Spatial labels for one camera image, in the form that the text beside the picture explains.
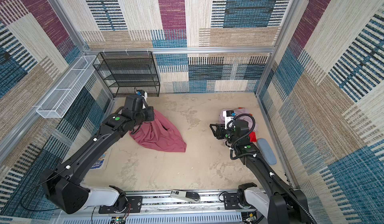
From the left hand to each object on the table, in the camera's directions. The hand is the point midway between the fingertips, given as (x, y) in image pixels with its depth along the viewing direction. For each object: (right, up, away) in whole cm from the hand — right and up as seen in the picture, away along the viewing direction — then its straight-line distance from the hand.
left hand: (153, 108), depth 78 cm
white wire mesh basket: (-43, +3, -6) cm, 43 cm away
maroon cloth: (0, -16, +12) cm, 20 cm away
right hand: (+31, -10, +3) cm, 33 cm away
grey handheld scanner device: (+21, -42, -7) cm, 47 cm away
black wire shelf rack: (-30, +26, +30) cm, 50 cm away
